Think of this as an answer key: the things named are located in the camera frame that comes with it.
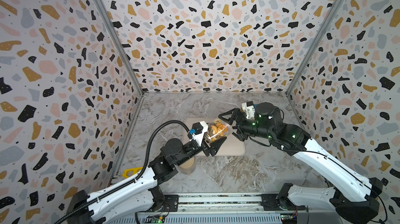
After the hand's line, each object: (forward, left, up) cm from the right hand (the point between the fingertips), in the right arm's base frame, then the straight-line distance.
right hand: (222, 123), depth 61 cm
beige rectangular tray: (-6, -4, -6) cm, 10 cm away
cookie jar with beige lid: (-8, +15, -25) cm, 31 cm away
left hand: (-2, +1, -2) cm, 3 cm away
